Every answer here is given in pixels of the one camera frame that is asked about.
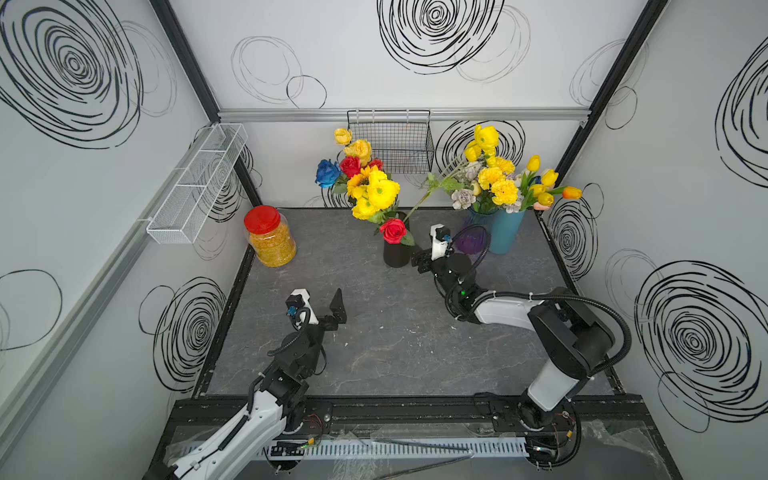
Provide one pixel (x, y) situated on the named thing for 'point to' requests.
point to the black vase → (397, 255)
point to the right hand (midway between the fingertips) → (422, 239)
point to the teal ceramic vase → (504, 231)
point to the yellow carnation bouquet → (490, 186)
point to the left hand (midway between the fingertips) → (325, 292)
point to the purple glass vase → (472, 240)
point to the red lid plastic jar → (271, 236)
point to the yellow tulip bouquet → (538, 189)
